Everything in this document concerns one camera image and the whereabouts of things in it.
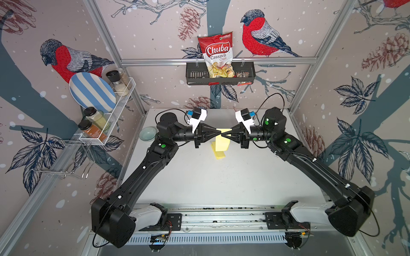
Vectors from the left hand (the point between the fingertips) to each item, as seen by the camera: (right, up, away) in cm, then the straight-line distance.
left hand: (221, 131), depth 59 cm
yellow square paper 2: (+2, -17, +39) cm, 43 cm away
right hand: (+1, -1, +3) cm, 3 cm away
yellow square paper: (+1, -5, +4) cm, 7 cm away
